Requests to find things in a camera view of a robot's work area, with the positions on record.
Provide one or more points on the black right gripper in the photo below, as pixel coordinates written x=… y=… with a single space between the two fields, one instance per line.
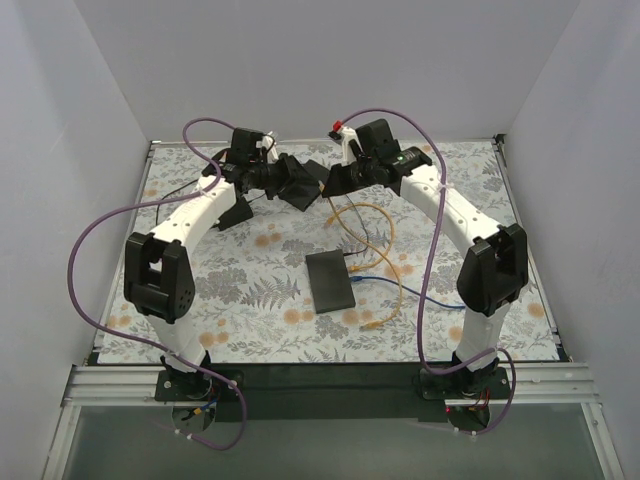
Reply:
x=345 y=174

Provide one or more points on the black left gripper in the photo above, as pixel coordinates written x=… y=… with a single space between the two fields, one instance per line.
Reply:
x=285 y=175

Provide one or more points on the black network switch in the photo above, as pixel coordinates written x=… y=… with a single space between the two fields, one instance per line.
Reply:
x=305 y=186
x=329 y=281

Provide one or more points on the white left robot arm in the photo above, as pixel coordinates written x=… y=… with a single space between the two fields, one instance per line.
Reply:
x=158 y=278

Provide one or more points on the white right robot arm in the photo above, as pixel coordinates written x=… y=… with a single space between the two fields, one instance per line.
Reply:
x=495 y=257

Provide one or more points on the black power adapter brick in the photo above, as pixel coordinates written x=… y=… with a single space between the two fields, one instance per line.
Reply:
x=240 y=212

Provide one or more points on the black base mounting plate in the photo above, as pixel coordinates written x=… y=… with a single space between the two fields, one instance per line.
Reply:
x=331 y=391

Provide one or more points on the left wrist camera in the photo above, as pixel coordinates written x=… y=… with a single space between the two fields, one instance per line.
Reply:
x=250 y=146

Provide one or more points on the aluminium frame rail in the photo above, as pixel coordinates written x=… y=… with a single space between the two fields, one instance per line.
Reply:
x=120 y=385

